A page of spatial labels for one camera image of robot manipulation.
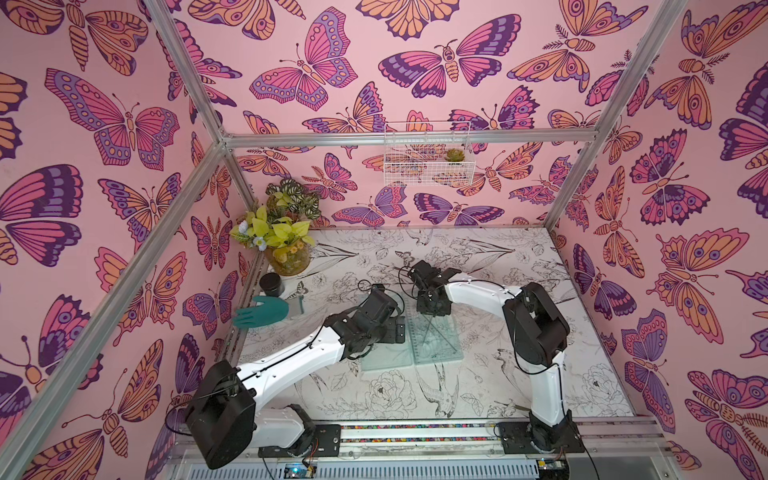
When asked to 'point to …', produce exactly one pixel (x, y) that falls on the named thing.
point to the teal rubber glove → (271, 310)
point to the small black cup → (271, 284)
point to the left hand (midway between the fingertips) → (395, 324)
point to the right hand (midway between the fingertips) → (428, 306)
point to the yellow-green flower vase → (286, 244)
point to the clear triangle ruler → (434, 338)
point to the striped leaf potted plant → (291, 198)
